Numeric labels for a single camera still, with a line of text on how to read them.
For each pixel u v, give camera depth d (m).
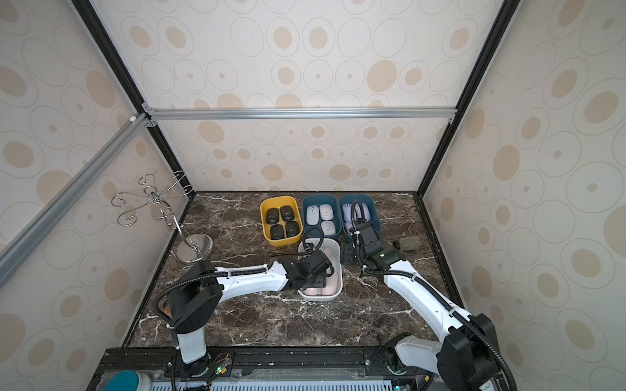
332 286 0.87
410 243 0.97
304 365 0.75
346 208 1.11
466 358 0.39
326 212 1.09
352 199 1.11
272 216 1.08
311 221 1.08
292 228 1.03
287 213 1.09
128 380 0.65
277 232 1.03
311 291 0.84
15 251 0.51
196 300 0.46
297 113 0.90
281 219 1.09
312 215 1.09
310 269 0.67
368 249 0.61
